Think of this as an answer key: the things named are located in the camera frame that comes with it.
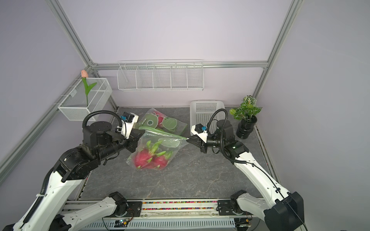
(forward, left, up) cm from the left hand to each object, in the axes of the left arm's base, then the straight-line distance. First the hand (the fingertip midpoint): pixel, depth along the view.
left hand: (142, 132), depth 60 cm
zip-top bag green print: (+3, -10, -15) cm, 18 cm away
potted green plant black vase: (+17, -54, -12) cm, 58 cm away
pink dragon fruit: (-4, +1, -18) cm, 18 cm away
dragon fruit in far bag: (+31, -1, -28) cm, 42 cm away
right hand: (+2, -20, -10) cm, 22 cm away
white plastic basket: (+42, -33, -35) cm, 64 cm away
